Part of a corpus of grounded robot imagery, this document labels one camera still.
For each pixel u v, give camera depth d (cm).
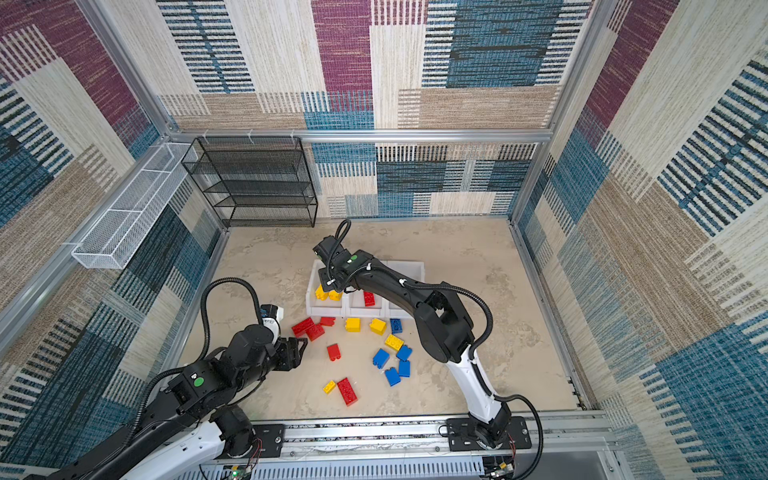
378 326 90
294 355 67
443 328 53
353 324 92
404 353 87
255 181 109
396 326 92
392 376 83
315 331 91
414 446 73
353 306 95
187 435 59
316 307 95
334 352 87
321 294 96
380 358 85
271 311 66
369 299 96
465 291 48
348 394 80
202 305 59
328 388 81
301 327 91
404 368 85
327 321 95
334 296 97
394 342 87
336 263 70
